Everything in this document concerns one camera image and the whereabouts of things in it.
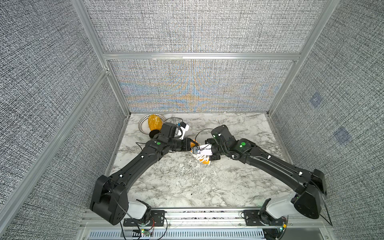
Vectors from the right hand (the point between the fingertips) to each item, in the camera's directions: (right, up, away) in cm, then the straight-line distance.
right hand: (203, 140), depth 76 cm
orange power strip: (-4, -3, -14) cm, 15 cm away
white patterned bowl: (-42, +9, +34) cm, 55 cm away
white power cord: (-2, -8, +1) cm, 9 cm away
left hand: (-3, -2, +1) cm, 4 cm away
